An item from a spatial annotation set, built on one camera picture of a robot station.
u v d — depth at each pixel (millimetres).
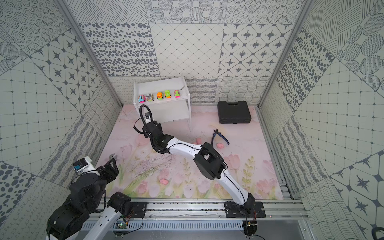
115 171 599
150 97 747
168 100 782
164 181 813
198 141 983
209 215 731
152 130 662
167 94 774
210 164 562
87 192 452
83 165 530
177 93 768
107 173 576
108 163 601
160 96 762
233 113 1131
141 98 746
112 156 927
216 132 1041
